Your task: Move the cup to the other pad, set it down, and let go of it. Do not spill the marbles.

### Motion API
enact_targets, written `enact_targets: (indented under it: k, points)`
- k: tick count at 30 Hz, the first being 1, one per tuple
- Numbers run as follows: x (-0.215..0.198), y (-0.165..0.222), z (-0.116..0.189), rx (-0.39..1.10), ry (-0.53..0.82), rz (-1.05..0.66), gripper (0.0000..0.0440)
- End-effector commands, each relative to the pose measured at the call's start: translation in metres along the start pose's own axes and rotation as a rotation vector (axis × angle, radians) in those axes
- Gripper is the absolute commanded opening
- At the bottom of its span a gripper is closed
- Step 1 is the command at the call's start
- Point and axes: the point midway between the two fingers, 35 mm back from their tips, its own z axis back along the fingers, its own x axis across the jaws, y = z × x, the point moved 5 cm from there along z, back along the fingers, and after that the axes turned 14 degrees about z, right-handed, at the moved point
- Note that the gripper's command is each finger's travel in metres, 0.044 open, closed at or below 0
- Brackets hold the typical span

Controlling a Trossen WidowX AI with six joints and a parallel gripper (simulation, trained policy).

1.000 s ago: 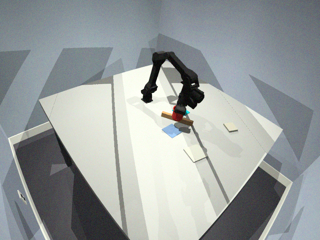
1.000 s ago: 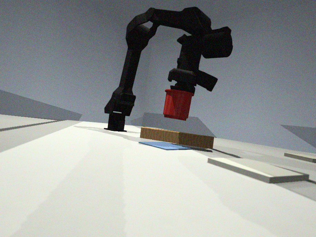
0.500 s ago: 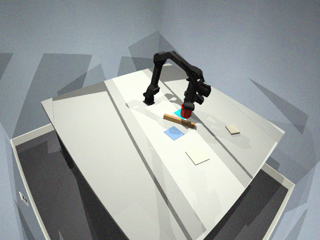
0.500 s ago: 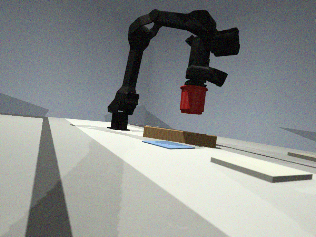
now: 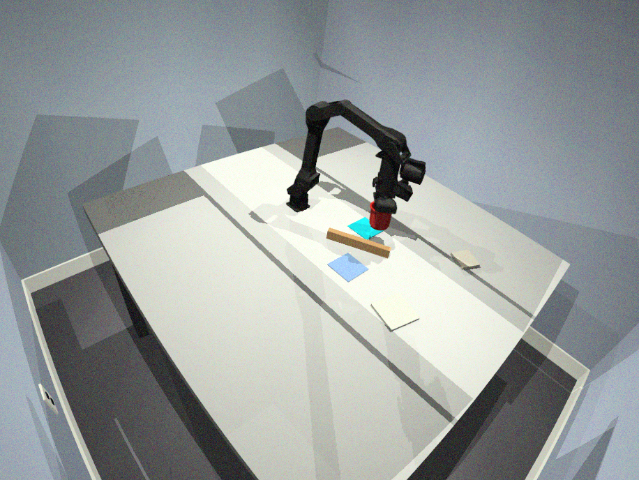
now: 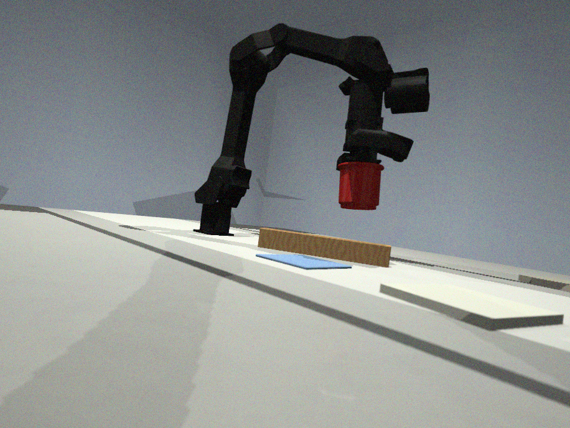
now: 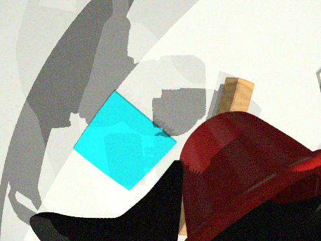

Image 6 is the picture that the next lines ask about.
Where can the brown wooden plank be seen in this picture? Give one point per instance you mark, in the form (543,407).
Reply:
(325,246)

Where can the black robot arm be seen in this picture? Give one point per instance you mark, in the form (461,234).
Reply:
(360,56)

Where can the dark red cup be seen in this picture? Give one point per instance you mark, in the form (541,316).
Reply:
(359,186)

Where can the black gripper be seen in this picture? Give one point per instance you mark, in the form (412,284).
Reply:
(362,139)

